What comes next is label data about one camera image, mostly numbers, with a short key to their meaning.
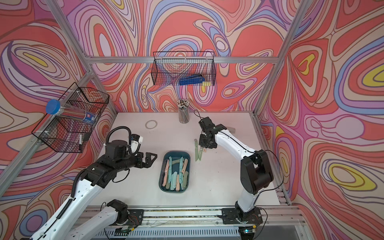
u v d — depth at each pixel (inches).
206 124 27.5
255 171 18.1
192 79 35.7
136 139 25.0
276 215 29.6
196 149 38.8
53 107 24.3
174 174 34.0
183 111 40.9
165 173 34.0
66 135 28.9
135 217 28.7
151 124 43.8
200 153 38.0
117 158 21.3
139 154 24.4
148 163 24.8
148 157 25.2
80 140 28.8
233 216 28.8
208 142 29.5
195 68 37.7
